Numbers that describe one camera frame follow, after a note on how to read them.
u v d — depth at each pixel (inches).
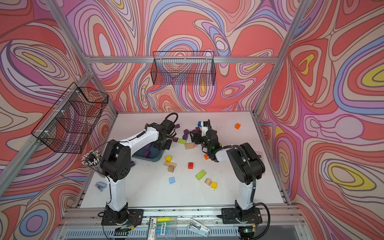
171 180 34.0
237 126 43.4
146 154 35.9
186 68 37.9
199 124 43.6
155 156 34.3
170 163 35.8
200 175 34.4
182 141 40.4
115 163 20.2
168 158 36.4
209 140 28.9
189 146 39.1
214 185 33.1
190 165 35.0
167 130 29.7
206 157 38.2
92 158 30.7
